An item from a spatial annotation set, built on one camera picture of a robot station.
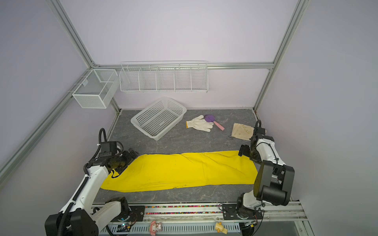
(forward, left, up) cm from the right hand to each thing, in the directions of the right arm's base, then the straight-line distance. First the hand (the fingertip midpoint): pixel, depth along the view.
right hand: (249, 156), depth 88 cm
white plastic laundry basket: (+36, +59, -6) cm, 70 cm away
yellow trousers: (-5, +30, -6) cm, 31 cm away
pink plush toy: (-34, +52, -2) cm, 62 cm away
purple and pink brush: (+34, +20, -4) cm, 40 cm away
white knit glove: (+31, +30, -6) cm, 43 cm away
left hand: (-3, +67, +4) cm, 68 cm away
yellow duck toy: (-35, +22, -1) cm, 41 cm away
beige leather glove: (+23, -3, -7) cm, 24 cm away
